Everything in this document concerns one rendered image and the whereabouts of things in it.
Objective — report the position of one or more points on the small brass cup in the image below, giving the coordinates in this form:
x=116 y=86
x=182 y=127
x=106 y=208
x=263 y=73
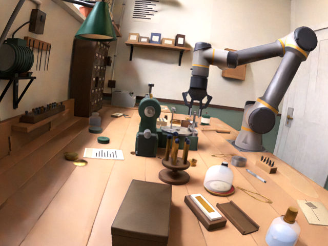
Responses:
x=192 y=162

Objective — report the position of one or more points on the green motor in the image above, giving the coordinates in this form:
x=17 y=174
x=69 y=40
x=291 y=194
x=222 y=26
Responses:
x=15 y=58

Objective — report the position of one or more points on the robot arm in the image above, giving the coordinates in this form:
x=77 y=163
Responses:
x=274 y=84

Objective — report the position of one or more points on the small wooden block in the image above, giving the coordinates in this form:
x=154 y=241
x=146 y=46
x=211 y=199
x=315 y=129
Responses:
x=116 y=115

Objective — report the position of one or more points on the green lathe body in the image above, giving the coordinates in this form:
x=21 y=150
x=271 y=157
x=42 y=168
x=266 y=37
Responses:
x=146 y=146

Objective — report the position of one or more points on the white paper with black bars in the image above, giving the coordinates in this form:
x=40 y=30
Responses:
x=103 y=153

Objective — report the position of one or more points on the green round tin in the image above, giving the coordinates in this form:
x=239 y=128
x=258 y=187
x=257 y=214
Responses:
x=103 y=140
x=95 y=129

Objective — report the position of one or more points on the white round pulley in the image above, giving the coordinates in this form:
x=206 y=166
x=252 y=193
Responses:
x=148 y=111

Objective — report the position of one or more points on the small brown wall box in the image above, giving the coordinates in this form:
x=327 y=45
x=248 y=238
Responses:
x=111 y=83

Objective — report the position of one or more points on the glass dome on red base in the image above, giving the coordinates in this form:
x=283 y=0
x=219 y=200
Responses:
x=219 y=180

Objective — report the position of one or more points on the wooden wall shelf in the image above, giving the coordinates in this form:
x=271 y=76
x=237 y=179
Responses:
x=159 y=48

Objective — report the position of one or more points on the clear glass bottle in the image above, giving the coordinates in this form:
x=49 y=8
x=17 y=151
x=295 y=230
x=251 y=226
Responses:
x=94 y=119

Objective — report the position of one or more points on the grey lathe bed plate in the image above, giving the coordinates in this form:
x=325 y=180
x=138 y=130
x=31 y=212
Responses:
x=180 y=131

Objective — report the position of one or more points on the wooden wall board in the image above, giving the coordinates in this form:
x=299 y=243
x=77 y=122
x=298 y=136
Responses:
x=235 y=71

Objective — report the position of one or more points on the brown channel tray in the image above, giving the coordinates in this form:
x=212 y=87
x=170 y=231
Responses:
x=237 y=217

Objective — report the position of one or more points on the wooden rack with files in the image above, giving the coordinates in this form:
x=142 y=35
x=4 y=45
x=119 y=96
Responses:
x=38 y=51

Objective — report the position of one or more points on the wooden stand with brass tools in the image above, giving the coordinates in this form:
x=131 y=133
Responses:
x=174 y=166

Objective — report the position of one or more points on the grey base plate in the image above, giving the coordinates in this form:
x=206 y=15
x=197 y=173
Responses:
x=237 y=145

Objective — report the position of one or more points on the grey top lever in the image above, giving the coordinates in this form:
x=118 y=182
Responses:
x=151 y=89

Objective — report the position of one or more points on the wooden parts tray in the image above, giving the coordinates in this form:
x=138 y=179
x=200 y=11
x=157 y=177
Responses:
x=163 y=120

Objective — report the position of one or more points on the beige paper card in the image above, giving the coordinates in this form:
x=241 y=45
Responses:
x=311 y=212

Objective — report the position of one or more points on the grey T rest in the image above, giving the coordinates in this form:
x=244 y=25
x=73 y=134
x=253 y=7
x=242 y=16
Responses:
x=173 y=116

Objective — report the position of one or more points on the white wall poster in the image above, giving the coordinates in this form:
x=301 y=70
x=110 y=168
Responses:
x=145 y=10

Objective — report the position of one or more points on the grey round tin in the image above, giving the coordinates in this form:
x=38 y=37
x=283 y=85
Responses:
x=238 y=161

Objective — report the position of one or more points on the white round knob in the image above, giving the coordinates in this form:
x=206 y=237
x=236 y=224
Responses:
x=147 y=133

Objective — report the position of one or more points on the dark brown picture frame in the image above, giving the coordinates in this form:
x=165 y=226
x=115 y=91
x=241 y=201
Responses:
x=180 y=40

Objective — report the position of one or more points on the green lamp shade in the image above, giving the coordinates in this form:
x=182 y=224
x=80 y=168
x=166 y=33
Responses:
x=96 y=24

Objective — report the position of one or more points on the wooden bench step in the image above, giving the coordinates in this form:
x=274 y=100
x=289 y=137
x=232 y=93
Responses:
x=36 y=125

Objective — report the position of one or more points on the grey tailstock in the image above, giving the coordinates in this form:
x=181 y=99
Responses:
x=194 y=121

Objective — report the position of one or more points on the white stone in brown base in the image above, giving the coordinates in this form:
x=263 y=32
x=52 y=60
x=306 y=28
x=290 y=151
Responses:
x=205 y=208

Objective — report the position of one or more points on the grey box machine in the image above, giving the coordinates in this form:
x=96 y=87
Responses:
x=123 y=98

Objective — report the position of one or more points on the grey pen tool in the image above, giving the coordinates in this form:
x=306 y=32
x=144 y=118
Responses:
x=255 y=175

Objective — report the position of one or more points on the brass tweezers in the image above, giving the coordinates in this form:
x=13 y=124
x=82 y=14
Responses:
x=223 y=155

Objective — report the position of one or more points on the white door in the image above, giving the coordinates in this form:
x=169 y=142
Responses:
x=305 y=102

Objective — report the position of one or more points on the blue picture frame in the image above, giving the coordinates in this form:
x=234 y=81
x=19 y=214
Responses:
x=155 y=38

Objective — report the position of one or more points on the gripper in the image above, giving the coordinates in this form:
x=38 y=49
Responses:
x=197 y=88

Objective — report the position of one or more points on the green and white tin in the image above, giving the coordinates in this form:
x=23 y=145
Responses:
x=205 y=119

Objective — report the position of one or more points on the black wall bracket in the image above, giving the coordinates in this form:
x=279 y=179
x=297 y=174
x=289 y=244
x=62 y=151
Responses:
x=16 y=85

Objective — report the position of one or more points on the brown drawer cabinet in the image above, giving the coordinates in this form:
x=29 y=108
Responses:
x=88 y=78

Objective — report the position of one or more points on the wooden block with dark bits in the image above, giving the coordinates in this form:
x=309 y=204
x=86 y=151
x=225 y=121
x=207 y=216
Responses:
x=266 y=165

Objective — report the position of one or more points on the small beige picture frame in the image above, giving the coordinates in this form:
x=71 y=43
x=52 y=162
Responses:
x=144 y=39

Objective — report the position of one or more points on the gold watch lid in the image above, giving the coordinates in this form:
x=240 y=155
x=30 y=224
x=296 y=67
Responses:
x=80 y=162

